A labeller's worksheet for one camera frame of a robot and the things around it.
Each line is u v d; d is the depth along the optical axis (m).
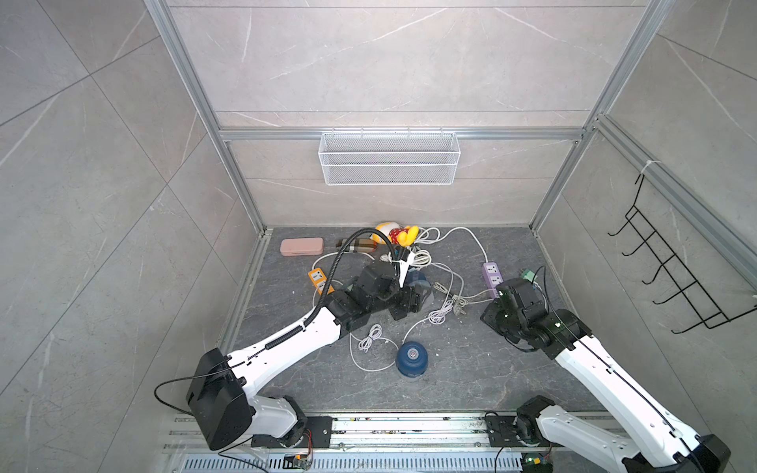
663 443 0.38
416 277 0.95
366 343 0.87
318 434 0.73
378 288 0.56
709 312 0.60
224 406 0.38
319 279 1.01
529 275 1.04
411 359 0.75
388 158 1.01
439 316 0.91
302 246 1.17
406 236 1.02
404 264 0.66
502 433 0.73
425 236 1.14
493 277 1.01
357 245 1.09
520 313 0.55
